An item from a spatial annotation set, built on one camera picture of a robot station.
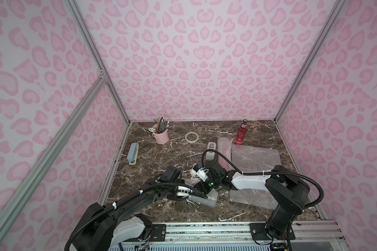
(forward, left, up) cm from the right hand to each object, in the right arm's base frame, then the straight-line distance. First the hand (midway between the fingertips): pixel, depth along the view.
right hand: (195, 190), depth 83 cm
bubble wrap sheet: (-4, -8, +2) cm, 9 cm away
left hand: (+3, +8, 0) cm, 8 cm away
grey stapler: (+22, +39, +2) cm, 45 cm away
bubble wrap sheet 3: (+22, -36, -4) cm, 43 cm away
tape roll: (+39, +4, -4) cm, 39 cm away
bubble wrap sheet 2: (+27, -18, +1) cm, 33 cm away
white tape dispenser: (+22, -9, 0) cm, 23 cm away
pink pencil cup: (+33, +23, +3) cm, 40 cm away
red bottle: (+37, -29, +3) cm, 47 cm away
